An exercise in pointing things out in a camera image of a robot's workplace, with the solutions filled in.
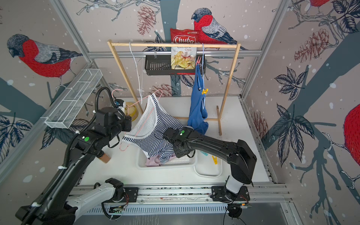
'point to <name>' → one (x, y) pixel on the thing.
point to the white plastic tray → (205, 166)
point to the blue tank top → (198, 117)
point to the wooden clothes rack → (221, 114)
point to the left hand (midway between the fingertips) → (130, 113)
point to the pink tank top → (155, 161)
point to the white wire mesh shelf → (63, 115)
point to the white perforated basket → (187, 162)
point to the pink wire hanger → (120, 149)
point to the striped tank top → (148, 128)
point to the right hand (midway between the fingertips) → (182, 151)
